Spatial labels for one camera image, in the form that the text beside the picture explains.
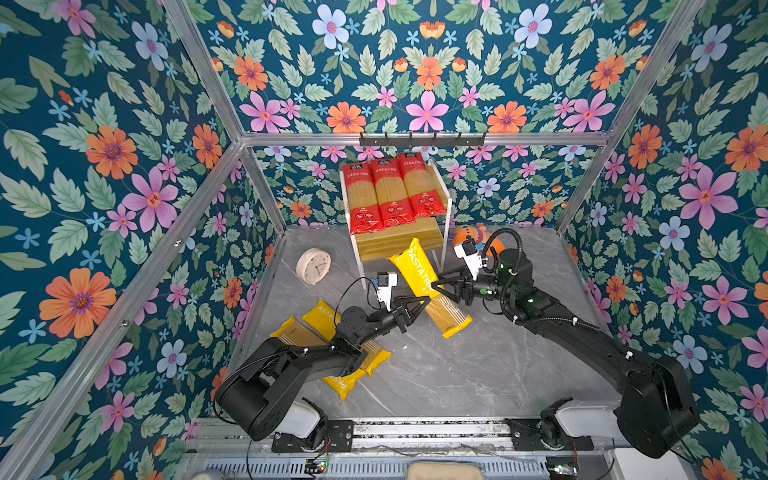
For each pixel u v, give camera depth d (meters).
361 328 0.62
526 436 0.73
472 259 0.66
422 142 0.93
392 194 0.80
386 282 0.69
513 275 0.59
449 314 0.73
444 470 0.66
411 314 0.71
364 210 0.75
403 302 0.69
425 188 0.82
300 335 0.90
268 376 0.49
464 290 0.65
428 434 0.75
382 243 0.95
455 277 0.72
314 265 0.99
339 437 0.73
